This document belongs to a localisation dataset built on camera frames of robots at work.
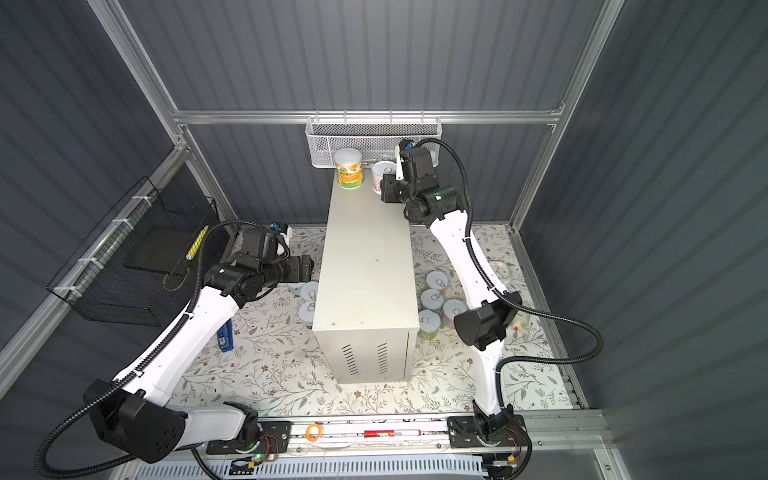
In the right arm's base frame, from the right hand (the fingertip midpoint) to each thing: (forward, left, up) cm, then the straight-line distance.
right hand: (390, 184), depth 78 cm
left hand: (-16, +25, -13) cm, 32 cm away
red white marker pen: (-51, 0, -37) cm, 63 cm away
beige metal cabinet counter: (-36, +5, -4) cm, 37 cm away
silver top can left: (-13, +27, -31) cm, 43 cm away
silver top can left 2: (-20, +27, -33) cm, 47 cm away
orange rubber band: (-52, +18, -37) cm, 66 cm away
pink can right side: (-18, -19, -33) cm, 42 cm away
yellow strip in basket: (-16, +51, -8) cm, 54 cm away
